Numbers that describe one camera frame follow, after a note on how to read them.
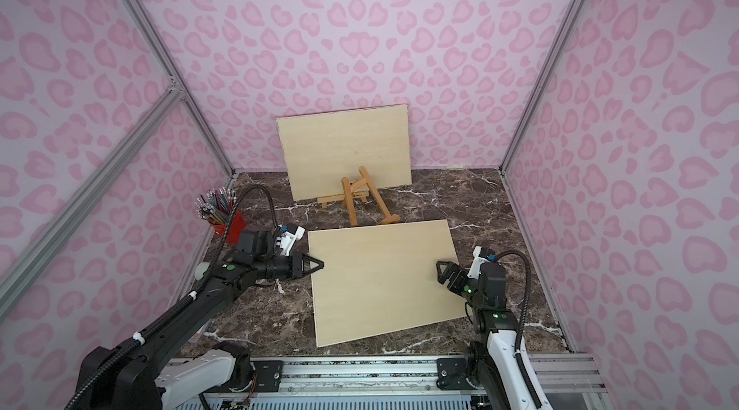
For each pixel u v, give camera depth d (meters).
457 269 0.75
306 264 0.77
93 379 0.38
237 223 1.03
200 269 0.84
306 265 0.77
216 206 0.94
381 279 0.80
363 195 1.07
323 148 0.99
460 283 0.74
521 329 0.55
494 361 0.56
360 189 0.88
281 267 0.71
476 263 0.75
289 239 0.75
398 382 0.73
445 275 0.75
